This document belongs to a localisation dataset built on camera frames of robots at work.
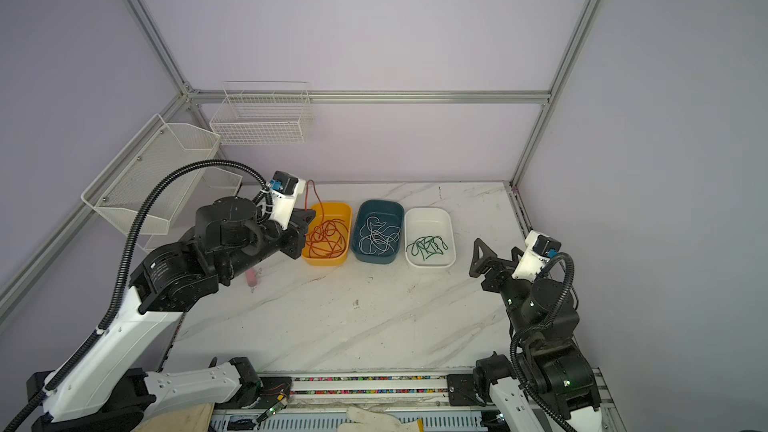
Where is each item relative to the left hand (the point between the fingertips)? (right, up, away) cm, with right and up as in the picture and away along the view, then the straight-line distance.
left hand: (308, 215), depth 58 cm
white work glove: (+9, -49, +12) cm, 52 cm away
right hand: (+37, -6, +2) cm, 38 cm away
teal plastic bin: (+15, +1, +49) cm, 51 cm away
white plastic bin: (+30, -3, +49) cm, 58 cm away
